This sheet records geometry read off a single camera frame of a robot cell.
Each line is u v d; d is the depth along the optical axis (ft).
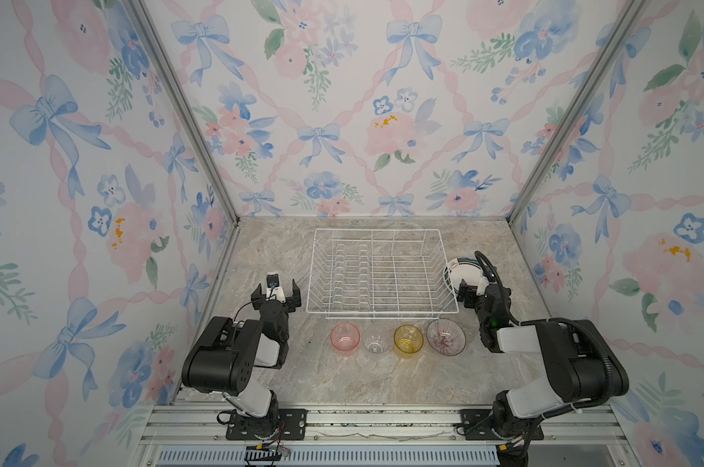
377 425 2.50
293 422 2.46
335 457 2.31
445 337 2.88
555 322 1.66
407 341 2.87
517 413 2.05
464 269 3.36
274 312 2.29
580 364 1.52
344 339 2.89
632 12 2.25
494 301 2.35
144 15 2.27
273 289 2.50
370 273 3.30
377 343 2.88
